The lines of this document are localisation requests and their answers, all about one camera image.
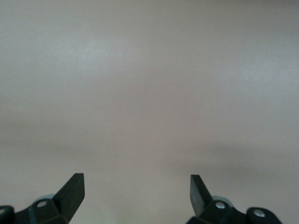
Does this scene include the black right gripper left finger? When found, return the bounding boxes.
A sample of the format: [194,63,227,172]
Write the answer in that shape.
[0,173,85,224]

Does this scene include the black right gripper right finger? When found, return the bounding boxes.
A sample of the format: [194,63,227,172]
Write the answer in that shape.
[185,175,284,224]

